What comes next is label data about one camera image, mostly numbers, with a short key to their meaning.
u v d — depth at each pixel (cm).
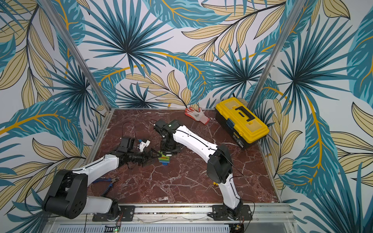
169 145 69
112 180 83
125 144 70
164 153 73
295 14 71
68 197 42
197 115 115
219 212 74
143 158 76
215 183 83
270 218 73
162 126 65
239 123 90
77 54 85
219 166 49
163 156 80
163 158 83
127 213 73
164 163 88
